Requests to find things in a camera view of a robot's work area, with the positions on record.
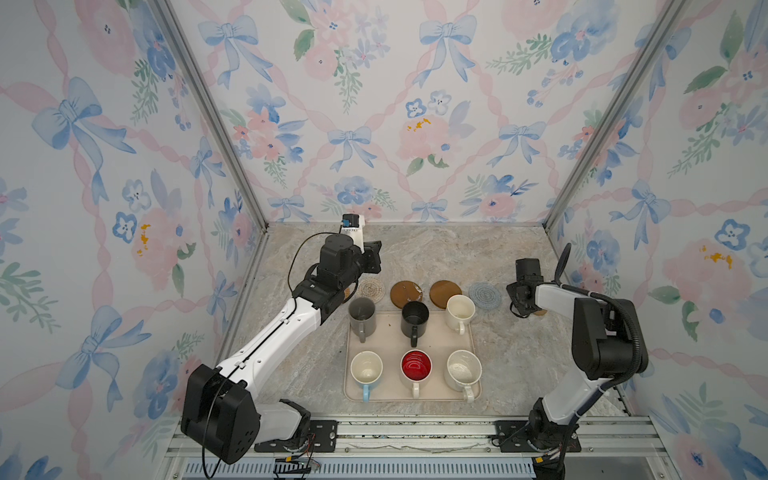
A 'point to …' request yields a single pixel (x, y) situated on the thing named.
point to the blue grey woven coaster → (485, 295)
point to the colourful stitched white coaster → (372, 289)
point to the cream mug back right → (459, 310)
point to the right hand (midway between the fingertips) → (514, 292)
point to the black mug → (414, 320)
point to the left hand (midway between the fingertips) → (381, 240)
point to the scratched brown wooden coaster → (404, 292)
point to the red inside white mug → (416, 365)
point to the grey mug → (362, 311)
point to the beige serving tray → (387, 340)
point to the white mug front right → (463, 368)
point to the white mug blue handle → (366, 369)
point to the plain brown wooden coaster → (441, 291)
